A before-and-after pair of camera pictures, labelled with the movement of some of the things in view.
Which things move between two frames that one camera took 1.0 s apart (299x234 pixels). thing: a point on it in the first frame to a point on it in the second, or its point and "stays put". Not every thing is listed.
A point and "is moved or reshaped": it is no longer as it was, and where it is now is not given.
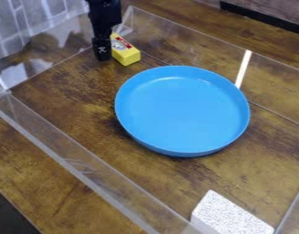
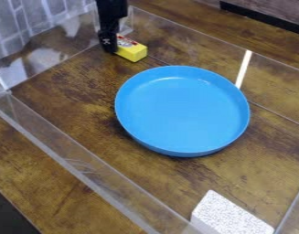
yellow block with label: x=123 y=52 is moved or reshaped
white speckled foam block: x=219 y=216 stays put
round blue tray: x=181 y=111 stays put
